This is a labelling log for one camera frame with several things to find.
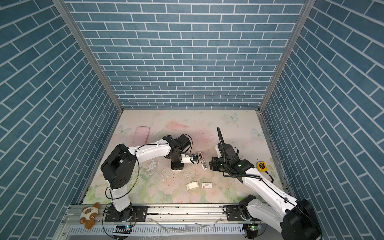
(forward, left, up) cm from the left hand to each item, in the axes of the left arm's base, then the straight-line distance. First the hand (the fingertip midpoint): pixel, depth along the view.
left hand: (181, 166), depth 89 cm
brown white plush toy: (-25, +43, +1) cm, 50 cm away
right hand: (-2, -15, +10) cm, 18 cm away
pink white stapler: (+3, -13, +1) cm, 13 cm away
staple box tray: (-11, -7, -1) cm, 13 cm away
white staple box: (-12, -15, 0) cm, 19 cm away
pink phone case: (+22, +29, 0) cm, 37 cm away
